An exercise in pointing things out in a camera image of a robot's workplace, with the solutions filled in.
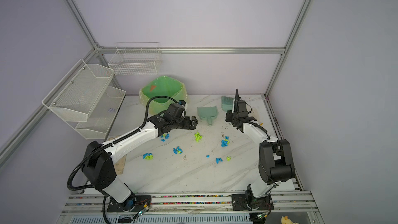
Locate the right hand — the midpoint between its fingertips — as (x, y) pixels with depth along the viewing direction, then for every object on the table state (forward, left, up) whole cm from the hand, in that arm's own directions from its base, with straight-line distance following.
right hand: (229, 112), depth 94 cm
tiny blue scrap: (-23, +13, -13) cm, 29 cm away
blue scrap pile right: (-14, +3, -12) cm, 19 cm away
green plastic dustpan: (+11, +13, -14) cm, 22 cm away
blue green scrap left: (-24, +48, -11) cm, 54 cm away
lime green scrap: (-11, +19, -11) cm, 25 cm away
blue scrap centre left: (-20, +31, -12) cm, 38 cm away
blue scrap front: (-24, +7, -13) cm, 29 cm away
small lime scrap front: (-24, +1, -12) cm, 27 cm away
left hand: (-11, +23, +5) cm, 26 cm away
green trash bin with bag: (+18, +42, +6) cm, 45 cm away
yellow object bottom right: (-53, -21, -10) cm, 58 cm away
